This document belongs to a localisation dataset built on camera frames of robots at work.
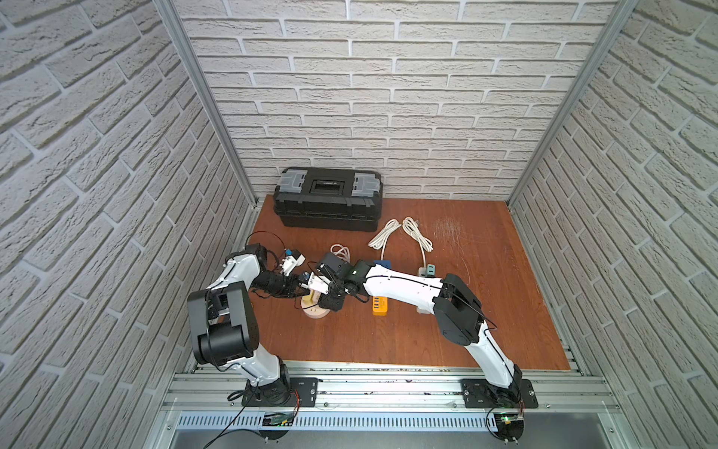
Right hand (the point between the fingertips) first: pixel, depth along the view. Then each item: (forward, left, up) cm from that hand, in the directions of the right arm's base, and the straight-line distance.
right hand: (328, 292), depth 87 cm
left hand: (+1, +7, +2) cm, 7 cm away
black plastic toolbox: (+30, -3, +12) cm, 32 cm away
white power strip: (-18, -24, +28) cm, 41 cm away
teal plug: (+5, -34, +2) cm, 35 cm away
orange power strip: (-4, -16, -3) cm, 17 cm away
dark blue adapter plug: (+13, -19, -6) cm, 24 cm away
